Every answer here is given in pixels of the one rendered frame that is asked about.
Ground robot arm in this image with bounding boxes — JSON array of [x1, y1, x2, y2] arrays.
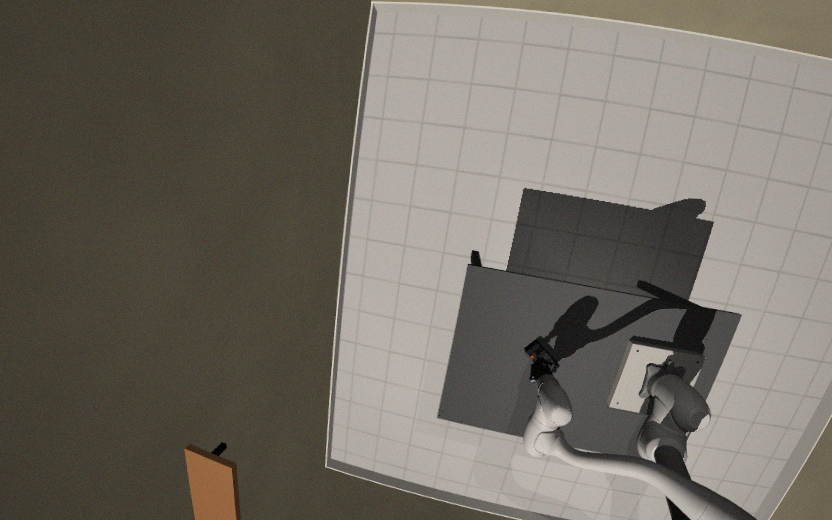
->
[[523, 359, 757, 520]]

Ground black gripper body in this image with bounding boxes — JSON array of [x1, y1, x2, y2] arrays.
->
[[534, 367, 553, 380]]

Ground black power strip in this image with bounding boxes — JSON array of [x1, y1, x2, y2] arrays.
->
[[524, 340, 560, 373]]

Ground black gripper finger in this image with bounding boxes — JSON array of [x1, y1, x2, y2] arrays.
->
[[529, 353, 540, 383], [533, 353, 556, 371]]

